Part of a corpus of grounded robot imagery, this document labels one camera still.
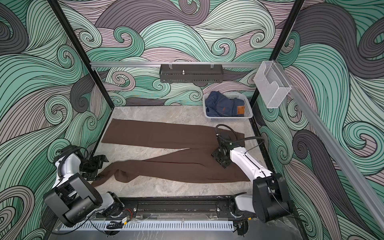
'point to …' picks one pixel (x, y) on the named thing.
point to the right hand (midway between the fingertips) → (216, 158)
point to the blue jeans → (218, 104)
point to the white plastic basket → (248, 113)
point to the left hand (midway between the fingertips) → (106, 164)
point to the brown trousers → (196, 164)
